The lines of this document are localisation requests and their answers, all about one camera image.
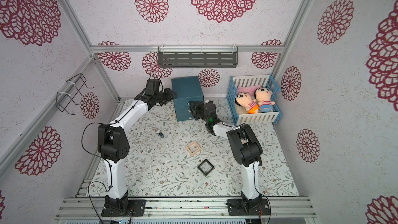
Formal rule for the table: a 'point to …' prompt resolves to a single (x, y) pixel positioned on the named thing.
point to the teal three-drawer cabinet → (187, 88)
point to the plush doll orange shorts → (243, 99)
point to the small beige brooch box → (195, 151)
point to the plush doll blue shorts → (263, 95)
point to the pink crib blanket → (251, 89)
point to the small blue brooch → (160, 134)
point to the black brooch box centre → (205, 167)
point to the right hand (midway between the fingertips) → (192, 102)
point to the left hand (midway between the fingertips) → (176, 94)
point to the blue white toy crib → (238, 113)
